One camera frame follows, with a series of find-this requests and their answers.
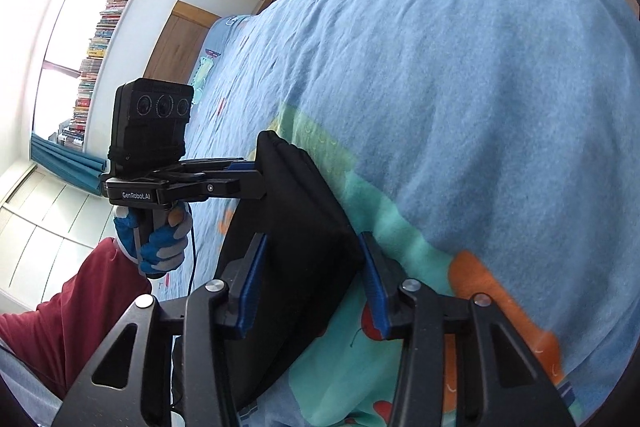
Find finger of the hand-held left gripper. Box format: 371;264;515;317
172;157;260;176
167;170;264;204

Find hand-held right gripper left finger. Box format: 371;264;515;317
52;232;268;427

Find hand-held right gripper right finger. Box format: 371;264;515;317
357;231;576;427

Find black pants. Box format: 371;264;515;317
170;131;364;414

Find person's left forearm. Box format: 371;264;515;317
0;237;153;400

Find person's left hand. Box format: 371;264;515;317
114;207;194;279

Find wooden headboard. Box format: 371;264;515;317
150;0;222;94

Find teal curtain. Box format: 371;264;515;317
30;132;110;196

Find glass window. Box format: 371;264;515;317
30;0;137;138

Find row of books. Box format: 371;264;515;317
56;0;179;154

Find white wardrobe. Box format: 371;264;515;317
0;164;121;305

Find printed blue blanket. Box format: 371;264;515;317
165;0;640;427

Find person's grey clothing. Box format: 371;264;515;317
0;344;63;427

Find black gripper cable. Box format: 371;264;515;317
186;206;199;297

